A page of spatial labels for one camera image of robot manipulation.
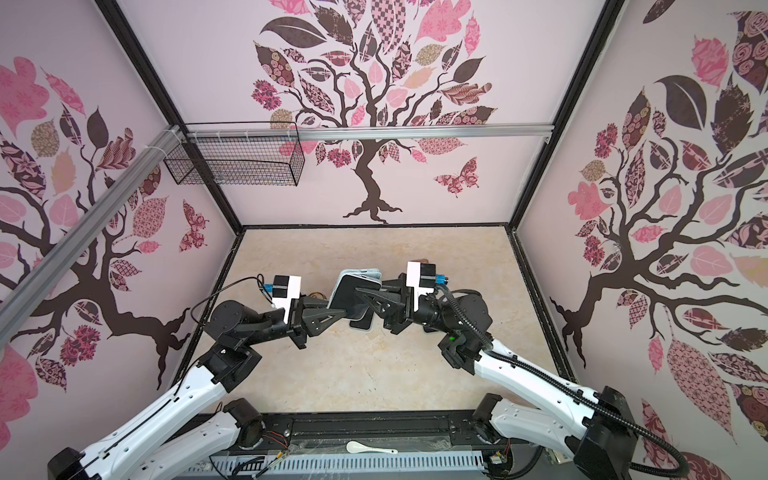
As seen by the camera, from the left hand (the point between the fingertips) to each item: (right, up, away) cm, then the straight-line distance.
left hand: (346, 313), depth 57 cm
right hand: (+4, +5, -7) cm, 10 cm away
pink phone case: (+21, +9, +53) cm, 57 cm away
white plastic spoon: (0, -36, +14) cm, 38 cm away
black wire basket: (-56, +50, +64) cm, 99 cm away
